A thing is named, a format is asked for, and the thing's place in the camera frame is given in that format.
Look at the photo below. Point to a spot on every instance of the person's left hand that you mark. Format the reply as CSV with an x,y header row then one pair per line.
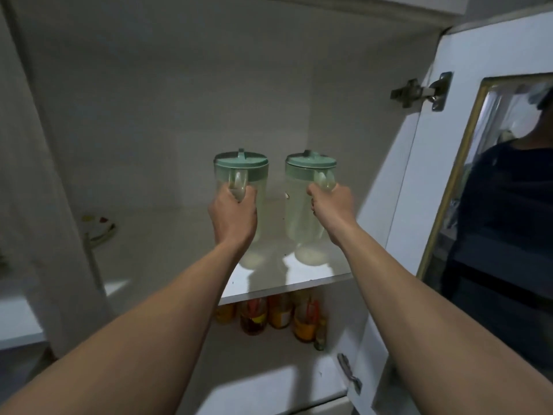
x,y
233,220

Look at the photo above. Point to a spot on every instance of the person's right hand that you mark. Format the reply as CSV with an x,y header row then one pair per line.
x,y
335,211

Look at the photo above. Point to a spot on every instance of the green lid jug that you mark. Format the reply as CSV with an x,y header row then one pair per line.
x,y
242,163
302,211

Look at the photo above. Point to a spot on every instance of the wood grain kitchen cabinet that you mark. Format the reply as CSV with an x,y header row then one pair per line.
x,y
173,103

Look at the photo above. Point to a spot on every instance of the person's right forearm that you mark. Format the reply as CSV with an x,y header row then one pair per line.
x,y
432,332

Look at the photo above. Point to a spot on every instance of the person's left forearm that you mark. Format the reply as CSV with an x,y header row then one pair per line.
x,y
142,341

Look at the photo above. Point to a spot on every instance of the white upper cabinet door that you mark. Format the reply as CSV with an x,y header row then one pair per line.
x,y
389,2

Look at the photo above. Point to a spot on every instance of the yellow sauce bottle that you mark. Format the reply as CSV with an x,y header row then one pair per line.
x,y
225,314

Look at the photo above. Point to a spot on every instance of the dark sauce bottle red label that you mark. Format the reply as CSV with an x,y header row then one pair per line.
x,y
254,319

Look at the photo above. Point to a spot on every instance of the orange sauce bottle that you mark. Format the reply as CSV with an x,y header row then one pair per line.
x,y
280,313

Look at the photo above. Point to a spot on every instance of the small green bottle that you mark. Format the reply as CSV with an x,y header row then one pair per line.
x,y
320,339

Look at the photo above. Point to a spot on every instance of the patterned plate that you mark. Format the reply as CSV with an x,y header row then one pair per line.
x,y
101,229

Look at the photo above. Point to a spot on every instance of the metal door hinge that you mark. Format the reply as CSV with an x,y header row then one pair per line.
x,y
414,92
347,371

